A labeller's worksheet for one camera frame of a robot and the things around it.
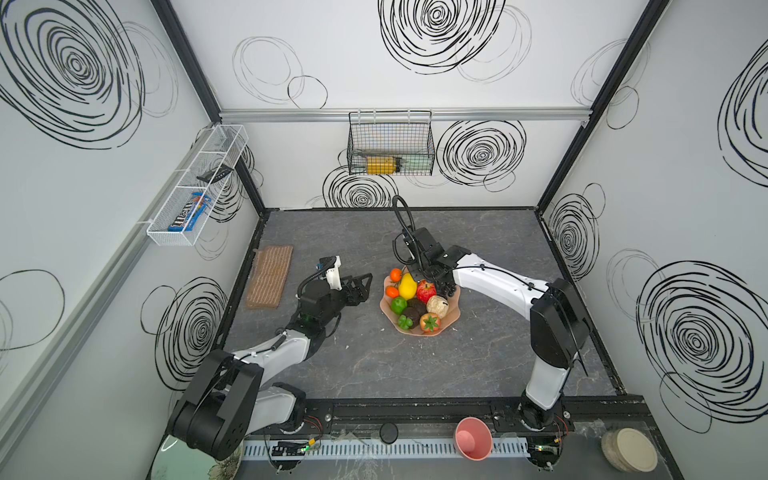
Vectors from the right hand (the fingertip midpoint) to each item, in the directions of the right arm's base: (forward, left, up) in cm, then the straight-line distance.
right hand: (417, 258), depth 90 cm
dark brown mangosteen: (-16, +2, -5) cm, 17 cm away
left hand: (-7, +15, +1) cm, 17 cm away
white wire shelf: (+28, +61, +21) cm, 70 cm away
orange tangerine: (-3, +7, -4) cm, 8 cm away
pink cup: (-44, -12, -13) cm, 47 cm away
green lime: (-13, +6, -6) cm, 15 cm away
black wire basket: (+35, +8, +18) cm, 40 cm away
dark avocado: (-11, 0, -7) cm, 14 cm away
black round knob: (-44, +8, -2) cm, 45 cm away
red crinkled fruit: (-8, -2, -6) cm, 10 cm away
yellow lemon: (-6, +3, -6) cm, 9 cm away
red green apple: (-19, -3, -4) cm, 19 cm away
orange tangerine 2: (-8, +8, -6) cm, 12 cm away
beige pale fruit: (-14, -6, -4) cm, 15 cm away
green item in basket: (+20, +1, +21) cm, 29 cm away
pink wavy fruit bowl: (-15, -10, -8) cm, 19 cm away
